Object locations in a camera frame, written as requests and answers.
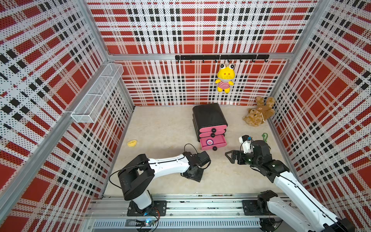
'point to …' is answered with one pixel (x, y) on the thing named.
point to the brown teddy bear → (255, 117)
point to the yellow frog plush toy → (225, 75)
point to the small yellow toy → (132, 143)
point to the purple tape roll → (209, 142)
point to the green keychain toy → (265, 136)
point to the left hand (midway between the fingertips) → (197, 176)
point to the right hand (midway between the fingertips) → (233, 153)
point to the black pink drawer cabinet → (210, 124)
